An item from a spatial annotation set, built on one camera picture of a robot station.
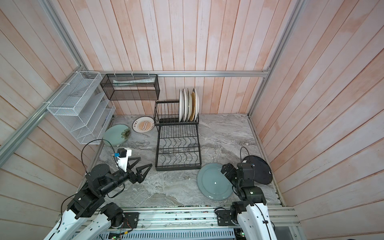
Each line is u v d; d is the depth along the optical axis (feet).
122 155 1.86
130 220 2.40
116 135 3.51
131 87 3.50
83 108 2.41
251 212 1.63
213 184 2.95
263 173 2.86
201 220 2.45
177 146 3.28
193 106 2.62
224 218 2.40
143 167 1.95
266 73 3.06
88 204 1.55
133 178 1.91
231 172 2.33
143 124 3.75
